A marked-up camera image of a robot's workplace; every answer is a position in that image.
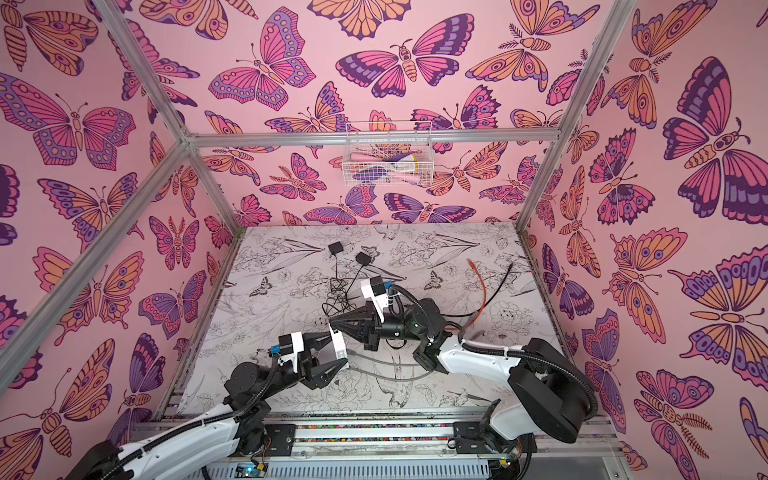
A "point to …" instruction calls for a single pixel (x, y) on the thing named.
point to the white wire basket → (388, 154)
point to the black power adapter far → (335, 247)
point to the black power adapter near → (363, 258)
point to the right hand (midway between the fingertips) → (334, 322)
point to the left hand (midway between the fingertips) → (340, 346)
